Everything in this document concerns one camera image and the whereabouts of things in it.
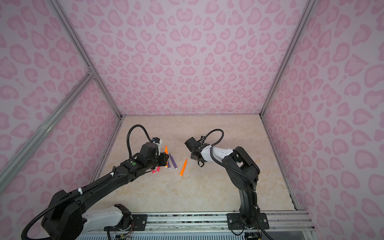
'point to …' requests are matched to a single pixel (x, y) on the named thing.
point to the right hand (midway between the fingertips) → (198, 154)
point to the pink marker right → (158, 170)
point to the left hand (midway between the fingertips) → (169, 153)
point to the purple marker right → (175, 166)
